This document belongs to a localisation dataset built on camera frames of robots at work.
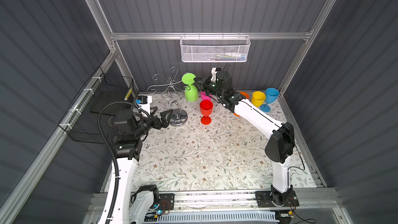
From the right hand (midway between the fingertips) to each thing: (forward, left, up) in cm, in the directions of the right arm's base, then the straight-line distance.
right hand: (193, 79), depth 76 cm
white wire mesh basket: (+56, -13, -15) cm, 60 cm away
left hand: (-16, +13, -3) cm, 21 cm away
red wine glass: (+1, -6, -23) cm, 24 cm away
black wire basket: (-22, +48, -3) cm, 53 cm away
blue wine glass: (+10, -48, -23) cm, 54 cm away
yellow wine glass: (+8, -40, -24) cm, 47 cm away
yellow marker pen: (-5, +36, -8) cm, 37 cm away
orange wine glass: (+8, -32, -21) cm, 39 cm away
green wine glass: (+1, +2, -10) cm, 11 cm away
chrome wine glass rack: (+2, +12, -34) cm, 36 cm away
